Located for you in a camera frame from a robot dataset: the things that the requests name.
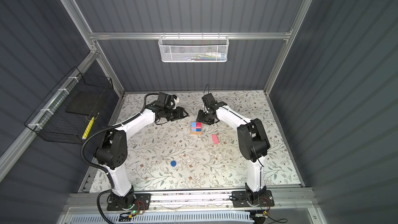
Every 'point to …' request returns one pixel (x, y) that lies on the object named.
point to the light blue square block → (194, 129)
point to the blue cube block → (198, 129)
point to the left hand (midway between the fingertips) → (185, 114)
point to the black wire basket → (65, 115)
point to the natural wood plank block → (196, 132)
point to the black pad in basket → (86, 102)
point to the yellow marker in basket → (86, 130)
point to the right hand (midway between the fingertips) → (200, 121)
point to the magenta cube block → (198, 124)
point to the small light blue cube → (194, 124)
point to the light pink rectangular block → (196, 127)
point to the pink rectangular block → (215, 139)
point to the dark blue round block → (173, 163)
